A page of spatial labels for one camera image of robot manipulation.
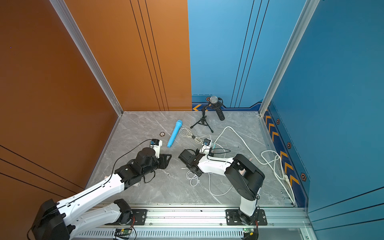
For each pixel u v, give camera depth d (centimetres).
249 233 70
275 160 94
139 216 74
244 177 47
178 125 109
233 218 72
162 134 107
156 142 70
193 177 86
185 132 106
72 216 42
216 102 93
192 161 69
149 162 62
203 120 105
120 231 72
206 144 74
